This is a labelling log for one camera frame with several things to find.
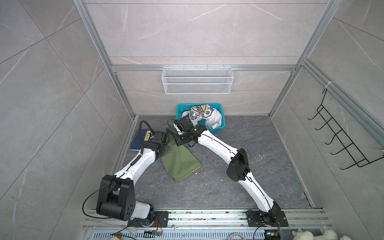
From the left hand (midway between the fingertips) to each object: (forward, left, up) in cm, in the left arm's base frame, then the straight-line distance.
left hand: (165, 147), depth 89 cm
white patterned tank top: (+25, -30, +1) cm, 39 cm away
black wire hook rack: (-18, -85, +21) cm, 89 cm away
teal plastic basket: (+37, -8, -3) cm, 38 cm away
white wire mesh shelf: (+41, -21, +19) cm, 50 cm away
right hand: (+5, -8, +1) cm, 10 cm away
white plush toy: (-45, -63, -2) cm, 77 cm away
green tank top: (-6, -9, -6) cm, 13 cm away
